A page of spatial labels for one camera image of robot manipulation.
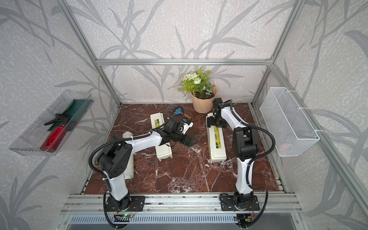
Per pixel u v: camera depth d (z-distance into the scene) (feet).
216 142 2.83
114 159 1.60
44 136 2.08
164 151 2.74
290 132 1.98
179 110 3.85
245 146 1.77
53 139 1.90
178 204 2.48
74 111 2.37
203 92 3.49
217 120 2.73
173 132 2.48
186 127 2.69
